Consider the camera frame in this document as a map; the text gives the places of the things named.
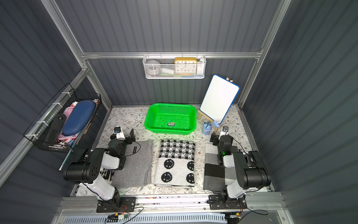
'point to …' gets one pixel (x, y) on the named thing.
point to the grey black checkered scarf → (216, 175)
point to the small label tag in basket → (171, 123)
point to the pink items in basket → (63, 138)
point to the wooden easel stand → (208, 118)
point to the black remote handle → (55, 129)
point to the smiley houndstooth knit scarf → (175, 166)
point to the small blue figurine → (207, 127)
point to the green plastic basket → (170, 118)
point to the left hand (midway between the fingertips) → (126, 130)
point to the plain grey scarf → (137, 172)
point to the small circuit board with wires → (114, 217)
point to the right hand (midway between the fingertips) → (224, 133)
